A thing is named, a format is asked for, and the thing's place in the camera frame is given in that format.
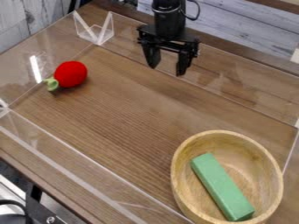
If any clear acrylic enclosure wall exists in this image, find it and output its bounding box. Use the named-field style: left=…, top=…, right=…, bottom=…
left=0, top=13, right=299, bottom=224

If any black table leg bracket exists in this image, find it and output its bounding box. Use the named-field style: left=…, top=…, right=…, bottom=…
left=25, top=185, right=67, bottom=224

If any light wooden bowl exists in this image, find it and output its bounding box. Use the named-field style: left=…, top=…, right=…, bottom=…
left=171, top=130, right=284, bottom=224

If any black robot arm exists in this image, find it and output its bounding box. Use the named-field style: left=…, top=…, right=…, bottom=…
left=136, top=0, right=202, bottom=76

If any green rectangular block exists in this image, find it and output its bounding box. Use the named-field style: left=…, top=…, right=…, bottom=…
left=191, top=153, right=255, bottom=222

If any red plush strawberry toy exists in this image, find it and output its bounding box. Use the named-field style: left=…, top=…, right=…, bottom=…
left=43, top=61, right=88, bottom=92

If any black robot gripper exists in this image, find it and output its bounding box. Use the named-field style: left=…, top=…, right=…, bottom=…
left=136, top=24, right=200, bottom=76

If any black cable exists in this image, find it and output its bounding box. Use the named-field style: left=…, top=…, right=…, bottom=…
left=0, top=197, right=36, bottom=224

